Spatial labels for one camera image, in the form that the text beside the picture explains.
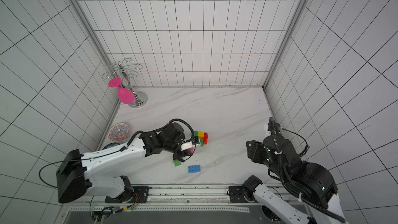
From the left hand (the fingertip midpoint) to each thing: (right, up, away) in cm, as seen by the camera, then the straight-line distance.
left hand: (186, 151), depth 76 cm
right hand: (+27, +9, -16) cm, 32 cm away
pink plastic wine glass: (-39, +28, +17) cm, 51 cm away
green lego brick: (+4, +6, +16) cm, 17 cm away
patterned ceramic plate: (-44, +6, +18) cm, 48 cm away
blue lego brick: (+4, -10, +3) cm, 11 cm away
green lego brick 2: (-5, -7, +3) cm, 9 cm away
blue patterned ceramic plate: (-44, +1, +9) cm, 45 cm away
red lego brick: (+10, +3, +14) cm, 18 cm away
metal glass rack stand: (-38, +43, +15) cm, 60 cm away
